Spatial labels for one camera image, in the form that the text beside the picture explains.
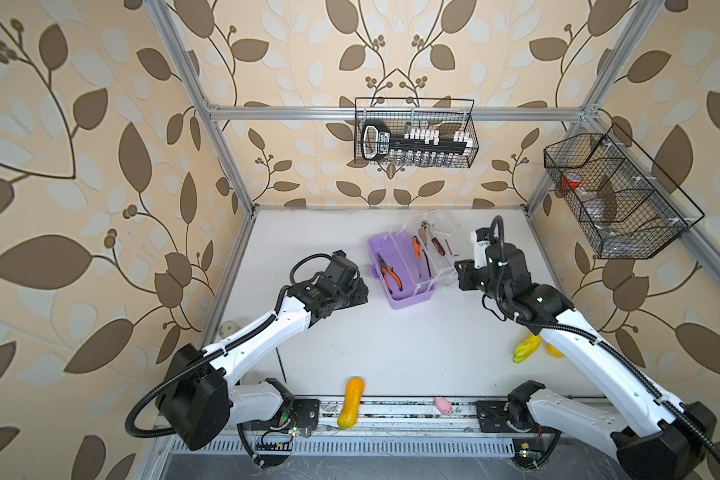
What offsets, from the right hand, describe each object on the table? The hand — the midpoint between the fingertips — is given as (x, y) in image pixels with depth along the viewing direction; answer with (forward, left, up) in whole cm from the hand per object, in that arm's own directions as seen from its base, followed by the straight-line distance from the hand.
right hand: (459, 266), depth 76 cm
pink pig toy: (-28, +5, -23) cm, 36 cm away
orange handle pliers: (+14, +18, -22) cm, 32 cm away
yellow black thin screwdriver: (-16, +49, -24) cm, 57 cm away
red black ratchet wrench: (+22, +5, -8) cm, 24 cm away
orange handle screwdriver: (+16, +7, -12) cm, 22 cm away
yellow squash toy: (-29, +29, -20) cm, 46 cm away
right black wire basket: (+8, -41, +12) cm, 43 cm away
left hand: (-1, +24, -8) cm, 25 cm away
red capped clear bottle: (+25, -39, +6) cm, 47 cm away
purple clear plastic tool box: (+12, +9, -13) cm, 20 cm away
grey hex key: (+15, -2, -10) cm, 18 cm away
